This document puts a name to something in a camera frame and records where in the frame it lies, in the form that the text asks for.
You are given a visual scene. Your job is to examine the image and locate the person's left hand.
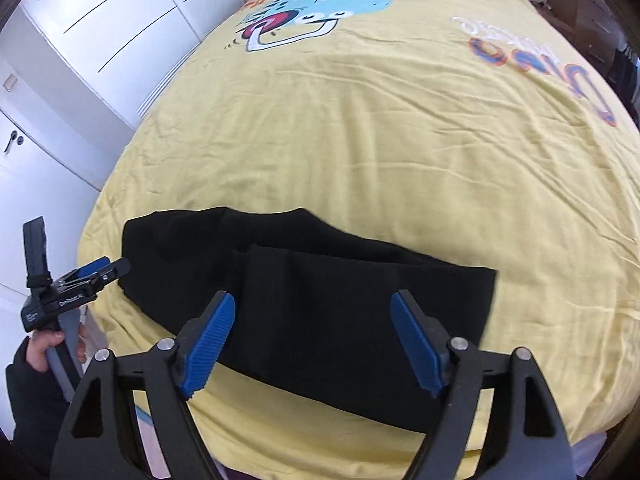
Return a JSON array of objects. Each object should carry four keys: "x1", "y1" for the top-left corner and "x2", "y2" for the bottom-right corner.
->
[{"x1": 22, "y1": 327, "x2": 90, "y2": 375}]

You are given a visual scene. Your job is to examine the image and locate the yellow printed blanket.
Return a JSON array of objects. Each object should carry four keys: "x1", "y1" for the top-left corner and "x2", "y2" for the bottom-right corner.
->
[{"x1": 77, "y1": 0, "x2": 640, "y2": 466}]

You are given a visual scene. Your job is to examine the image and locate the white wardrobe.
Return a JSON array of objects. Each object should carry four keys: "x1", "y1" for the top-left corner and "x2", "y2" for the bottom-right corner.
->
[{"x1": 20, "y1": 0, "x2": 246, "y2": 131}]

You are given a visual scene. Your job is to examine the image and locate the white door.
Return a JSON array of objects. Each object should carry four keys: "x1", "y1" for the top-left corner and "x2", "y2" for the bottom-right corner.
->
[{"x1": 0, "y1": 60, "x2": 121, "y2": 306}]

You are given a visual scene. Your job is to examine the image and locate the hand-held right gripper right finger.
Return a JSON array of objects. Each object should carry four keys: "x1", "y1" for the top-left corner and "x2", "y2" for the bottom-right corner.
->
[{"x1": 390, "y1": 290, "x2": 576, "y2": 480}]

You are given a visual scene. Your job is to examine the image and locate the black pants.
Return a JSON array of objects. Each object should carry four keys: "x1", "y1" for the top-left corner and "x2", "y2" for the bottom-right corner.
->
[{"x1": 120, "y1": 207, "x2": 498, "y2": 433}]

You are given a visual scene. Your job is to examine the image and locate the wooden dresser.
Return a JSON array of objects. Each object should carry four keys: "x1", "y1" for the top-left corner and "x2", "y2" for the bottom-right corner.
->
[{"x1": 547, "y1": 0, "x2": 626, "y2": 61}]

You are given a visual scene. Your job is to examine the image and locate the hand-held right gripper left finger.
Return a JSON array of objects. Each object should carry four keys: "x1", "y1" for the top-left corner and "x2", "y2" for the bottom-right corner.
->
[{"x1": 50, "y1": 290, "x2": 237, "y2": 480}]

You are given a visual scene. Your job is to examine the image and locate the black bag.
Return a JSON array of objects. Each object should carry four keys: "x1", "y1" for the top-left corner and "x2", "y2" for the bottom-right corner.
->
[{"x1": 612, "y1": 45, "x2": 640, "y2": 106}]

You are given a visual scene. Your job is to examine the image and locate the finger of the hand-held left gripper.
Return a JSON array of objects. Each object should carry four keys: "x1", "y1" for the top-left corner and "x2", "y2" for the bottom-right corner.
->
[
  {"x1": 52, "y1": 256, "x2": 112, "y2": 288},
  {"x1": 75, "y1": 259, "x2": 132, "y2": 296}
]

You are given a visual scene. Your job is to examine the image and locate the person's left forearm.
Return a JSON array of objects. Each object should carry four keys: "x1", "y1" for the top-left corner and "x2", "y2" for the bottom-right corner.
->
[{"x1": 0, "y1": 337, "x2": 76, "y2": 480}]

